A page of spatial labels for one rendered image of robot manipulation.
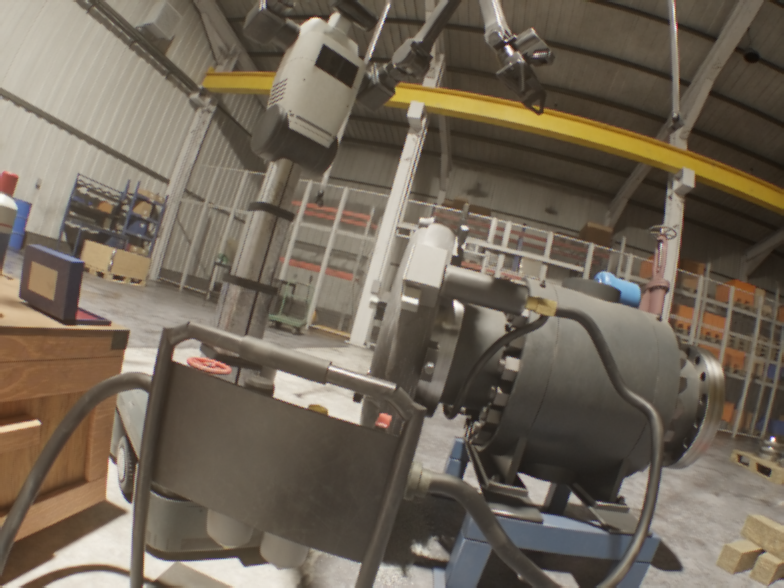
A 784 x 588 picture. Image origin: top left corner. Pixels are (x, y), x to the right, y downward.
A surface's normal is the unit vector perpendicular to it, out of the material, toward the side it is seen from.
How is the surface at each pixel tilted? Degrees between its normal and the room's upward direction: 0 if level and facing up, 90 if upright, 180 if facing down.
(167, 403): 90
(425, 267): 67
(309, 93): 90
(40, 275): 97
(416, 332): 84
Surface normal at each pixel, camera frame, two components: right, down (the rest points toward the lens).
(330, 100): 0.68, 0.14
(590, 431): -0.18, 0.30
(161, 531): 0.18, -0.01
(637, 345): 0.07, -0.57
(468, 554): -0.07, -0.08
